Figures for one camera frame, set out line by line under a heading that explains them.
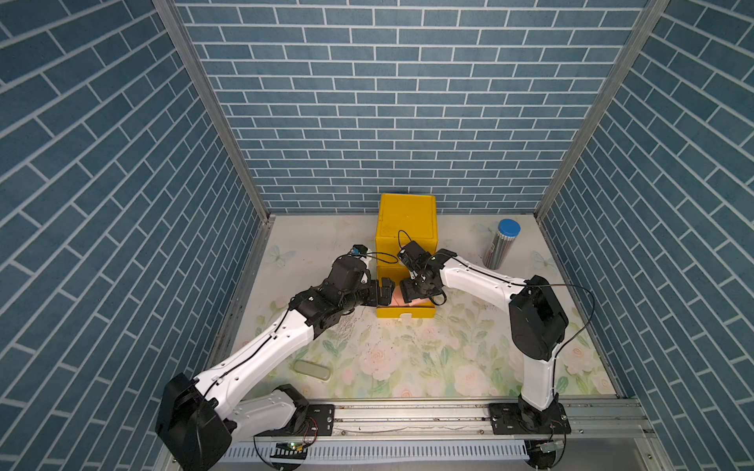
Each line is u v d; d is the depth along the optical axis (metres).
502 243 0.94
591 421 0.75
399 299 0.83
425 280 0.67
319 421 0.73
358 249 0.68
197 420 0.37
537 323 0.50
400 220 0.93
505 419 0.74
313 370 0.79
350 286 0.59
